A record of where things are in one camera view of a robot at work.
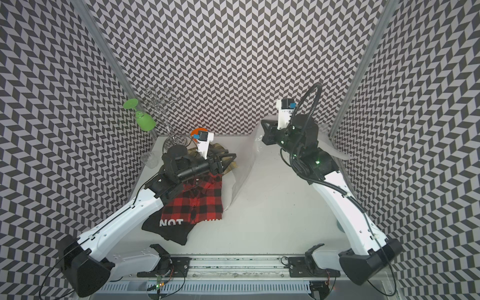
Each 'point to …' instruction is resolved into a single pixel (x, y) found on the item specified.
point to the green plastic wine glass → (144, 120)
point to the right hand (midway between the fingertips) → (262, 125)
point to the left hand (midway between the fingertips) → (231, 155)
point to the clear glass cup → (150, 160)
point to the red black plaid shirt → (198, 199)
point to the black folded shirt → (175, 230)
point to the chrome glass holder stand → (161, 97)
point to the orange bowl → (195, 132)
